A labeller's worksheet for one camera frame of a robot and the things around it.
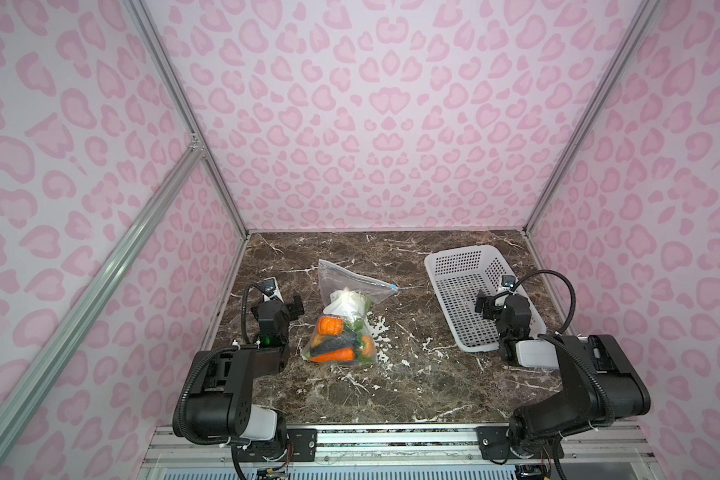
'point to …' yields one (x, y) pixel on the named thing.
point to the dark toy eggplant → (334, 342)
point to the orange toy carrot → (341, 354)
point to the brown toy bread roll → (368, 350)
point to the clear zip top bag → (343, 330)
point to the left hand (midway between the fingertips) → (280, 289)
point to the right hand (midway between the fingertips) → (499, 288)
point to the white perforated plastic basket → (458, 275)
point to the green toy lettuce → (352, 306)
